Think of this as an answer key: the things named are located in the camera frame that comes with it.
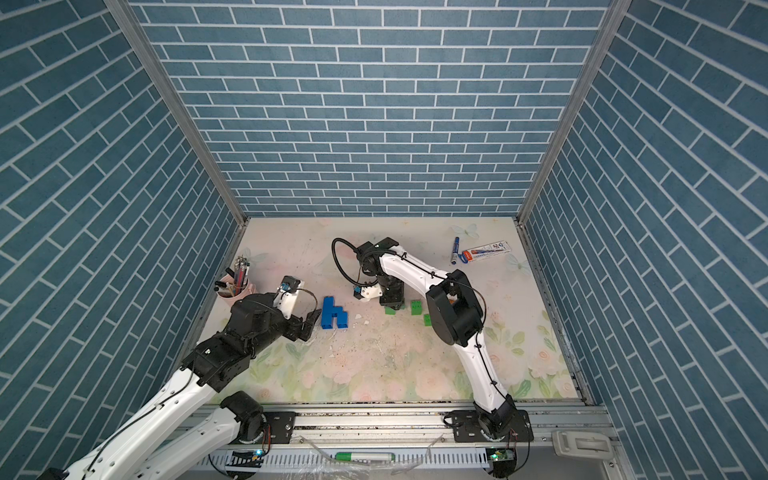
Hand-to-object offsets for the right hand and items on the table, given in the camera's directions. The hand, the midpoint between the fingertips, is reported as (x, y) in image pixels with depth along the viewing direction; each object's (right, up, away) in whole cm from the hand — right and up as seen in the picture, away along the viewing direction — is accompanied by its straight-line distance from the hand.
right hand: (400, 299), depth 94 cm
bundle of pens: (-47, +8, -7) cm, 49 cm away
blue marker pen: (+21, +15, +17) cm, 31 cm away
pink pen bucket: (-51, +1, -5) cm, 52 cm away
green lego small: (+5, -2, 0) cm, 6 cm away
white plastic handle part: (+43, -30, -24) cm, 58 cm away
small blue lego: (-23, -2, 0) cm, 23 cm away
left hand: (-23, +2, -18) cm, 29 cm away
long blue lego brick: (-22, -3, -1) cm, 22 cm away
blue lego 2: (-18, -5, -2) cm, 19 cm away
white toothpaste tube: (+38, +16, +18) cm, 45 cm away
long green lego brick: (+8, -6, -3) cm, 11 cm away
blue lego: (-22, -6, -3) cm, 23 cm away
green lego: (-3, -3, -3) cm, 5 cm away
